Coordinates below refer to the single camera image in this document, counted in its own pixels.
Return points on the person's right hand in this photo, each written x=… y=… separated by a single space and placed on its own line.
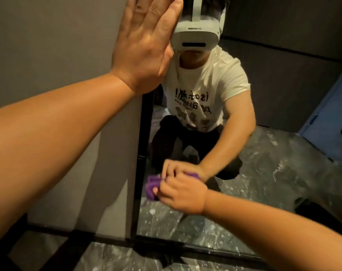
x=185 y=196

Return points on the person's left hand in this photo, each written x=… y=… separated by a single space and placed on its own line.
x=142 y=47

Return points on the tall black-framed wall mirror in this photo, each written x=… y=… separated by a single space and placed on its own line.
x=272 y=81

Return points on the person's left forearm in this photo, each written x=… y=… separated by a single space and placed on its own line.
x=46 y=138

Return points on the person's right forearm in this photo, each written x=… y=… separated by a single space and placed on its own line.
x=272 y=231

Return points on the person's black trousers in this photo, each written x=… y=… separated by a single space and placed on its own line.
x=4 y=251

